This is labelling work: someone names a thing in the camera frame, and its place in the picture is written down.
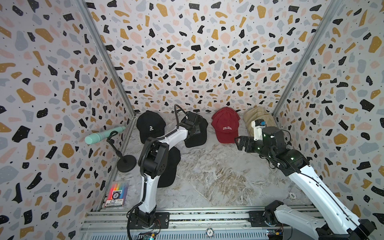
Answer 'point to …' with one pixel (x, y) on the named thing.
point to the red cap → (225, 121)
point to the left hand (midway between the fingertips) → (199, 127)
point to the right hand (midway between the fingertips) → (244, 138)
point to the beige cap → (258, 113)
